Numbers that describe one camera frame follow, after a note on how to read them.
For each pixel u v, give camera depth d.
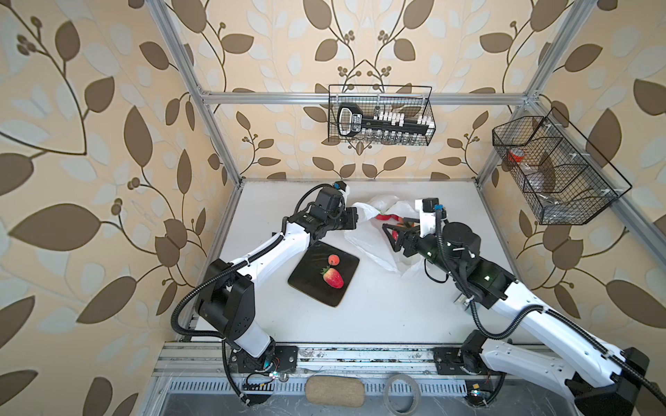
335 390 0.67
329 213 0.66
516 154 0.87
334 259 0.91
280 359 0.74
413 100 0.91
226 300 0.44
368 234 0.84
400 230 0.59
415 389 0.69
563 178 0.73
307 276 0.91
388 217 1.03
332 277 0.87
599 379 0.39
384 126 0.84
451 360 0.72
